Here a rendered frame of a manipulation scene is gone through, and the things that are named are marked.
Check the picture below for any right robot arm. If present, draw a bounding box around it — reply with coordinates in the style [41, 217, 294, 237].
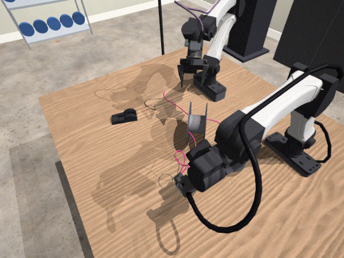
[181, 0, 245, 95]

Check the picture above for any black cable reel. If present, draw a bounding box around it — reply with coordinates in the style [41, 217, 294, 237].
[187, 102, 207, 145]

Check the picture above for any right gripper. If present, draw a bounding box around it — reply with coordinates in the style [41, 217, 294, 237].
[177, 48, 209, 88]

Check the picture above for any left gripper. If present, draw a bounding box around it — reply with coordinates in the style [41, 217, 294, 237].
[179, 139, 211, 195]

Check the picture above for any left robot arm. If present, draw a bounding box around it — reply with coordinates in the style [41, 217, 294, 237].
[173, 62, 339, 198]

